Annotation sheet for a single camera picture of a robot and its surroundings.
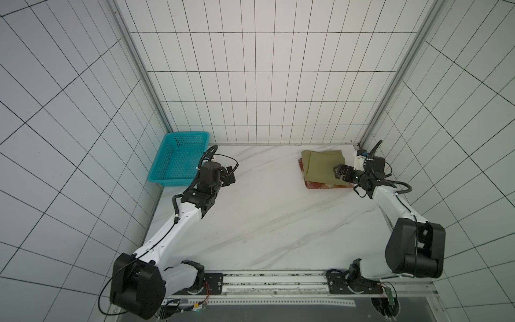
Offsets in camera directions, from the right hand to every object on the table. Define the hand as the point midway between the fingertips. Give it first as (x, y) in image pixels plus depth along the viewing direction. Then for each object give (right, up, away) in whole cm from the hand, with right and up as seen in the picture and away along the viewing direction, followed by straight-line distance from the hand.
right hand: (347, 166), depth 90 cm
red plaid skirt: (-14, -10, +8) cm, 19 cm away
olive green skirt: (-9, -1, +14) cm, 16 cm away
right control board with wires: (+5, -49, -21) cm, 53 cm away
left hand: (-57, -3, -7) cm, 58 cm away
